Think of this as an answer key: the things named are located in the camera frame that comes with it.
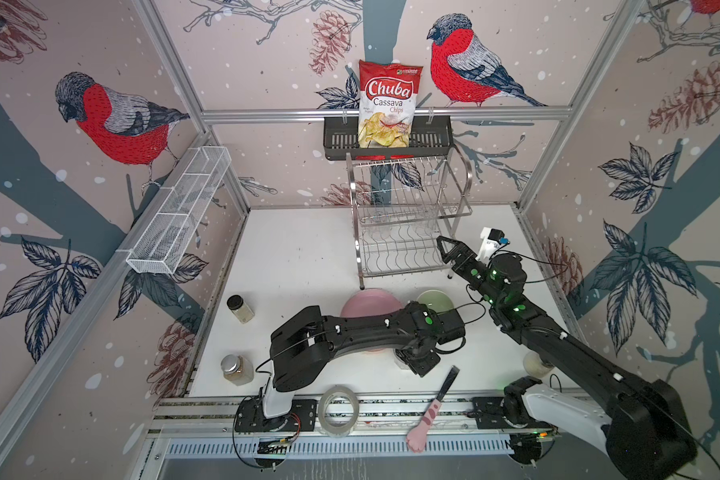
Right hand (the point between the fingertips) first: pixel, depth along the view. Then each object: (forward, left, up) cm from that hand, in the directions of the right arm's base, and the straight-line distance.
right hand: (438, 249), depth 77 cm
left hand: (-25, +5, -18) cm, 31 cm away
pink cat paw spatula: (-39, +6, -25) cm, 46 cm away
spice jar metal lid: (-28, +51, -12) cm, 60 cm away
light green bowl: (-6, -1, -17) cm, 18 cm away
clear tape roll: (-38, +25, -23) cm, 51 cm away
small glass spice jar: (-11, +56, -16) cm, 60 cm away
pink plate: (-4, +19, -23) cm, 30 cm away
